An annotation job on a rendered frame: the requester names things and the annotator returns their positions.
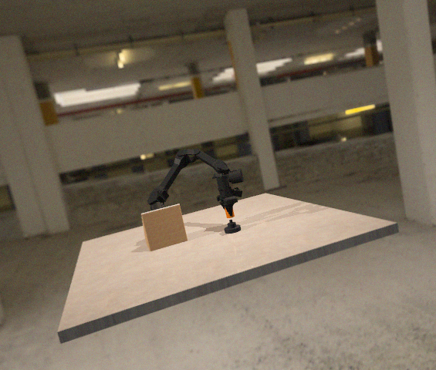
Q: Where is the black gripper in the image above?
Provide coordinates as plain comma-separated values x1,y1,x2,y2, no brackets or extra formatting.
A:
217,185,238,216

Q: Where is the dark grey round pedestal with shaft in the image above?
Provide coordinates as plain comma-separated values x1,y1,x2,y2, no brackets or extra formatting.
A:
225,220,241,234

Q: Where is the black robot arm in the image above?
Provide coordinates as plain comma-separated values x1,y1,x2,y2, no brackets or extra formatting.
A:
147,149,244,211

